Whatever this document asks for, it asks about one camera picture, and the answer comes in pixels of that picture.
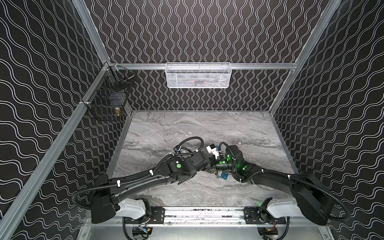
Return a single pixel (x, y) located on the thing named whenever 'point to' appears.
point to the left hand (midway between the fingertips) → (205, 164)
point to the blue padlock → (224, 176)
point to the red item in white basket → (198, 81)
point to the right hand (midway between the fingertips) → (197, 167)
